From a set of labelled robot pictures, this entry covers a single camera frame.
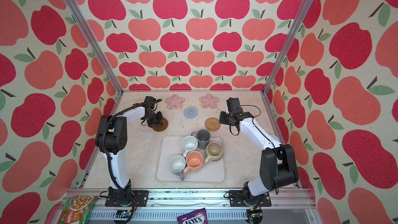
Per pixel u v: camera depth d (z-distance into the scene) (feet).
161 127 3.31
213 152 2.90
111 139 1.80
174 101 3.77
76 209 2.28
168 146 3.08
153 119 2.90
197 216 2.25
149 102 2.81
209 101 3.79
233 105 2.30
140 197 2.47
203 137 2.93
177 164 2.76
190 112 3.53
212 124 3.34
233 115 2.14
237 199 2.41
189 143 2.99
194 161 2.80
